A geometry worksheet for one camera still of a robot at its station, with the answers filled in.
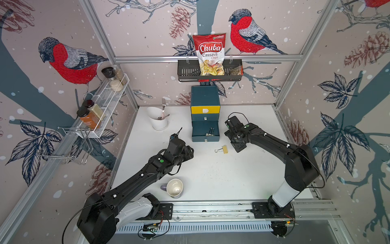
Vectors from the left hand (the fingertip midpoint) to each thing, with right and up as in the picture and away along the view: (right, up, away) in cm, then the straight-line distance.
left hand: (194, 148), depth 81 cm
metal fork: (-22, +28, +23) cm, 43 cm away
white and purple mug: (-11, -21, -1) cm, 23 cm away
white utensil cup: (-28, +17, +27) cm, 43 cm away
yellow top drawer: (+7, +22, +12) cm, 26 cm away
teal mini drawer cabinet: (+5, +31, +17) cm, 36 cm away
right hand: (+20, +4, +10) cm, 23 cm away
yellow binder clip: (+12, +7, +23) cm, 27 cm away
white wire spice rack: (-51, +28, +6) cm, 58 cm away
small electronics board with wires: (-19, -37, -9) cm, 43 cm away
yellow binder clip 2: (+20, -4, +16) cm, 26 cm away
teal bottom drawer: (+4, +9, +29) cm, 30 cm away
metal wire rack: (-48, +7, -22) cm, 54 cm away
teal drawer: (+8, +17, +18) cm, 26 cm away
